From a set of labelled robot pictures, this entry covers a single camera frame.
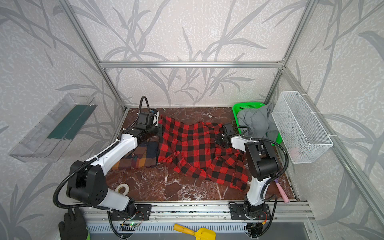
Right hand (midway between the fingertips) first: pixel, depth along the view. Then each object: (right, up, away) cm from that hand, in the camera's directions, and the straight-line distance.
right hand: (216, 135), depth 101 cm
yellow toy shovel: (-9, -41, -34) cm, 54 cm away
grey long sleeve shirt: (+32, +9, +5) cm, 34 cm away
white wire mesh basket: (+32, +3, -39) cm, 51 cm away
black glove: (-70, -40, -32) cm, 87 cm away
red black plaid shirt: (-17, -7, -4) cm, 18 cm away
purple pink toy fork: (+32, -28, -22) cm, 48 cm away
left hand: (-33, +9, -13) cm, 37 cm away
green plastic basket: (+18, +21, +11) cm, 30 cm away
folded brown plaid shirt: (-45, -11, -11) cm, 48 cm away
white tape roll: (-53, -26, -19) cm, 62 cm away
